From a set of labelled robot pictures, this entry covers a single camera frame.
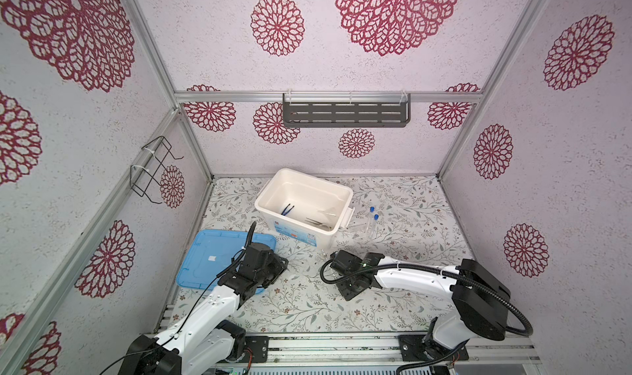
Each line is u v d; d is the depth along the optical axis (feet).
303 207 3.48
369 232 3.36
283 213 3.49
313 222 3.38
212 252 3.18
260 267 2.17
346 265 2.15
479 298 1.42
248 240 2.13
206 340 1.88
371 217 2.86
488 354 2.40
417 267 1.68
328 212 3.34
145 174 2.46
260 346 2.42
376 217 2.86
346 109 3.07
